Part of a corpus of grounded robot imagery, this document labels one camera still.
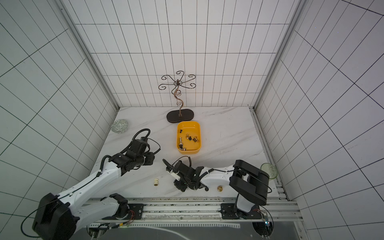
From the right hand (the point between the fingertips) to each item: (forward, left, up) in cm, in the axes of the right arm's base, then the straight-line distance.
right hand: (176, 177), depth 85 cm
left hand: (+6, +16, +8) cm, 19 cm away
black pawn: (+32, +1, +1) cm, 32 cm away
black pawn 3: (-6, -18, +1) cm, 19 cm away
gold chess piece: (+27, -4, +2) cm, 27 cm away
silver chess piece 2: (+18, -1, +2) cm, 18 cm away
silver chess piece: (+21, 0, +2) cm, 21 cm away
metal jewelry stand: (+46, +4, +2) cm, 47 cm away
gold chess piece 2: (-5, -25, +2) cm, 25 cm away
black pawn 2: (+26, -6, +1) cm, 27 cm away
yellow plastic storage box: (+33, -8, +3) cm, 34 cm away
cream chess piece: (-4, +11, +2) cm, 11 cm away
